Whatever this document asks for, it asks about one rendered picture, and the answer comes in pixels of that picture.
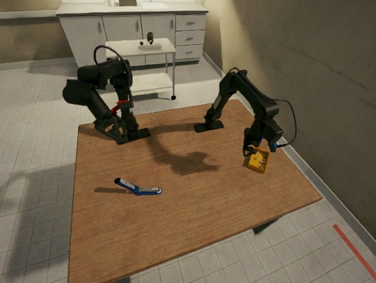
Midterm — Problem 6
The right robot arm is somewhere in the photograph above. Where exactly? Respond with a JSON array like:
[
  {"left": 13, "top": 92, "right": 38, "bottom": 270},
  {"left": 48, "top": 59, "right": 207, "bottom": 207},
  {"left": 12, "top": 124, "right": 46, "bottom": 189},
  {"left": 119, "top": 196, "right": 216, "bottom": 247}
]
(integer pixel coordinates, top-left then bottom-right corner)
[{"left": 62, "top": 58, "right": 150, "bottom": 143}]

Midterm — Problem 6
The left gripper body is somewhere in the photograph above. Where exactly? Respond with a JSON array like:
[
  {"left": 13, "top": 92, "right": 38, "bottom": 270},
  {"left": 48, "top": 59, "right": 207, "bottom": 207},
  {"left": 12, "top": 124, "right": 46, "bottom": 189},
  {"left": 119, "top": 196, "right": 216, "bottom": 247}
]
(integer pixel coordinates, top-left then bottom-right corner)
[{"left": 243, "top": 127, "right": 277, "bottom": 151}]

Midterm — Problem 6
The yellow tray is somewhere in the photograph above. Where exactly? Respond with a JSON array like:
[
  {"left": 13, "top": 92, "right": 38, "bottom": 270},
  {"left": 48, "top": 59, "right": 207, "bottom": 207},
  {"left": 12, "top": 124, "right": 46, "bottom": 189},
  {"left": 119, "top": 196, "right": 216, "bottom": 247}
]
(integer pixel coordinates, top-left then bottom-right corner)
[{"left": 248, "top": 147, "right": 270, "bottom": 173}]

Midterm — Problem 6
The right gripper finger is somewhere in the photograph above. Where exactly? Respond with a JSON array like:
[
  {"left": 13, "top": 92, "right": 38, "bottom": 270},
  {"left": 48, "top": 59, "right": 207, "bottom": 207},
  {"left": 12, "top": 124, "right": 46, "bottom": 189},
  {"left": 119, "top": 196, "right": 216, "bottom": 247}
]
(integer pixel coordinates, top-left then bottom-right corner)
[
  {"left": 108, "top": 121, "right": 128, "bottom": 143},
  {"left": 95, "top": 117, "right": 122, "bottom": 143}
]

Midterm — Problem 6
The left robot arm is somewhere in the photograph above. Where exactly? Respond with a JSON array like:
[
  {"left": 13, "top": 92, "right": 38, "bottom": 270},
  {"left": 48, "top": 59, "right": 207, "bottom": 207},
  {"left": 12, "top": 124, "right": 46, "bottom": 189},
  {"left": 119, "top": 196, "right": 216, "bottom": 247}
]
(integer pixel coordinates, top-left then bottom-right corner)
[{"left": 194, "top": 70, "right": 284, "bottom": 152}]

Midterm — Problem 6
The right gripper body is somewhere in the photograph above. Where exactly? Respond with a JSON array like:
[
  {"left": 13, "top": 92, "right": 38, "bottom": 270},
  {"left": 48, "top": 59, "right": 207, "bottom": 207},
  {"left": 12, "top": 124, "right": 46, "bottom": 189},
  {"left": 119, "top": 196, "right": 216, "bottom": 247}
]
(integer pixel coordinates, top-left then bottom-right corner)
[{"left": 89, "top": 100, "right": 127, "bottom": 128}]

